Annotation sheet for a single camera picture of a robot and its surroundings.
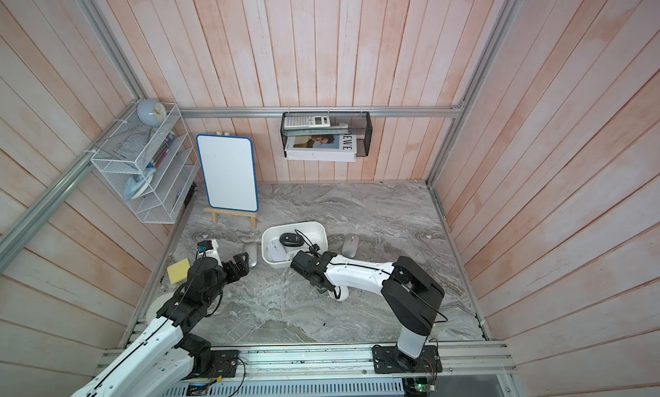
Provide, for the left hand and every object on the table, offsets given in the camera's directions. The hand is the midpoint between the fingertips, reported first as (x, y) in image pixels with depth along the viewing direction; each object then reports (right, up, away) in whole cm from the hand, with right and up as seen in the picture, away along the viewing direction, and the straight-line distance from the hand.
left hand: (238, 260), depth 83 cm
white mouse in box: (+10, +1, +13) cm, 16 cm away
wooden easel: (-17, +15, +21) cm, 31 cm away
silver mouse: (+39, +3, +15) cm, 42 cm away
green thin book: (+27, +45, +6) cm, 53 cm away
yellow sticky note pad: (-26, -6, +12) cm, 30 cm away
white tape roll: (-28, -15, +2) cm, 32 cm away
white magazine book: (+28, +40, +11) cm, 50 cm away
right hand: (+31, -6, +6) cm, 32 cm away
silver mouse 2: (0, +2, +16) cm, 16 cm away
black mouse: (+15, +5, +15) cm, 22 cm away
